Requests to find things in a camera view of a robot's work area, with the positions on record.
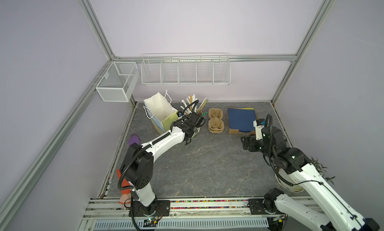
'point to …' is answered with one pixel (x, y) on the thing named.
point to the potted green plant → (286, 181)
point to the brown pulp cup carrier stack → (216, 124)
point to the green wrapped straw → (203, 114)
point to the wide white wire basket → (186, 69)
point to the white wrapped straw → (193, 98)
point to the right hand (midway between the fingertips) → (249, 138)
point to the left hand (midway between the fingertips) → (190, 130)
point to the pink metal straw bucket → (200, 112)
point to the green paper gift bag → (162, 114)
